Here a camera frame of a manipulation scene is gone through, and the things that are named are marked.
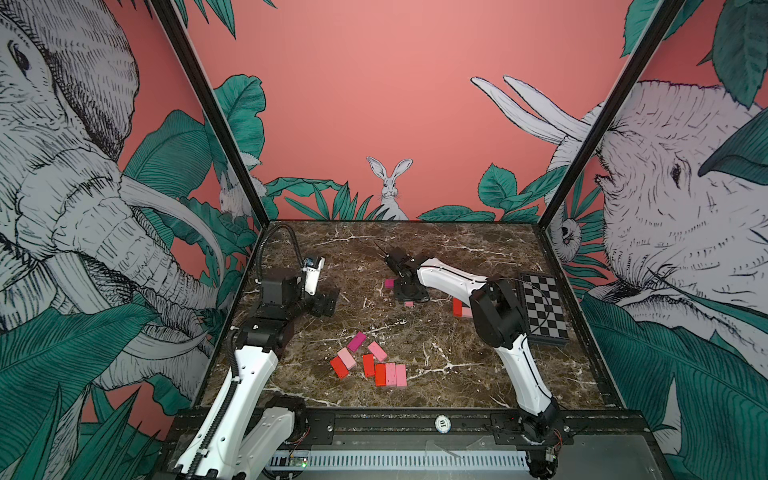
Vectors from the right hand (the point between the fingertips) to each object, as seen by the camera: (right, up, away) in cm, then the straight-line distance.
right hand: (402, 293), depth 99 cm
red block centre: (-10, -18, -15) cm, 26 cm away
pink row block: (+2, -3, -3) cm, 5 cm away
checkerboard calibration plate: (+45, -4, -6) cm, 46 cm away
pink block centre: (-8, -15, -12) cm, 21 cm away
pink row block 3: (-1, -20, -18) cm, 27 cm away
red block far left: (-19, -19, -15) cm, 31 cm away
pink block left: (-17, -17, -14) cm, 28 cm away
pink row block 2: (-4, -20, -17) cm, 27 cm away
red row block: (-6, -21, -17) cm, 28 cm away
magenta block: (-14, -13, -11) cm, 22 cm away
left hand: (-21, +7, -22) cm, 31 cm away
